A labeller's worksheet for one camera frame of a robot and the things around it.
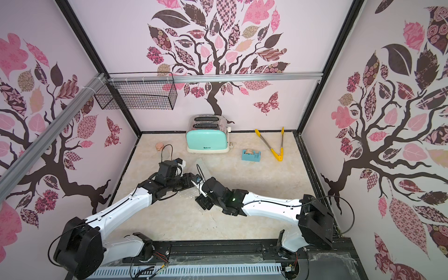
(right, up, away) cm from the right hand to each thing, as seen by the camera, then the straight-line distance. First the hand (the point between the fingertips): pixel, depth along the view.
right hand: (201, 190), depth 77 cm
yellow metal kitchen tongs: (+44, +13, +27) cm, 53 cm away
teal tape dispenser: (+26, +15, +25) cm, 38 cm away
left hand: (-3, +1, +6) cm, 7 cm away
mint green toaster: (+1, +27, +20) cm, 33 cm away
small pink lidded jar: (-27, +20, +21) cm, 40 cm away
